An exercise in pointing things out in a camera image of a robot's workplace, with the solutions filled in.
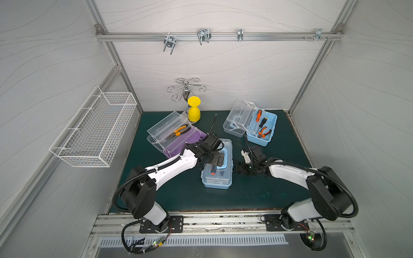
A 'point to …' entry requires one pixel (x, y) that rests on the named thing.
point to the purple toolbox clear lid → (157, 135)
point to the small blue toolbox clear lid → (246, 118)
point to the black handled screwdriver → (263, 121)
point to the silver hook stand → (187, 92)
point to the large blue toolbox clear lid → (219, 178)
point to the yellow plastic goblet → (194, 112)
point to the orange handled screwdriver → (258, 115)
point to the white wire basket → (91, 137)
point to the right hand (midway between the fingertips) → (238, 168)
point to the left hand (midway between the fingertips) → (212, 157)
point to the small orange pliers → (260, 133)
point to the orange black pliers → (178, 132)
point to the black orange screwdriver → (213, 170)
